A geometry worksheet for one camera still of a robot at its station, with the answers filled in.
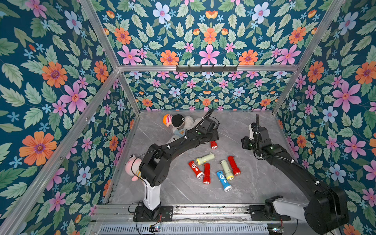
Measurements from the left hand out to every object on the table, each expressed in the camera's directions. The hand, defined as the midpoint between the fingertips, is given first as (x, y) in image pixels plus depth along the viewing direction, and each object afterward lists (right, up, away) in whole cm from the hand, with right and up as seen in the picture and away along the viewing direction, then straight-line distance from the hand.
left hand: (218, 133), depth 89 cm
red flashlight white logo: (-14, -22, -4) cm, 26 cm away
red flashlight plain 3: (+11, -21, -3) cm, 24 cm away
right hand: (+16, -2, -5) cm, 17 cm away
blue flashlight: (+3, -28, -11) cm, 31 cm away
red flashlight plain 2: (-7, -26, -6) cm, 28 cm away
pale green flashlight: (-11, -17, -1) cm, 20 cm away
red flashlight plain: (-2, -8, +8) cm, 12 cm away
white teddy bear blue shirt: (-19, +6, +15) cm, 25 cm away
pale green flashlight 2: (+6, -24, -6) cm, 25 cm away
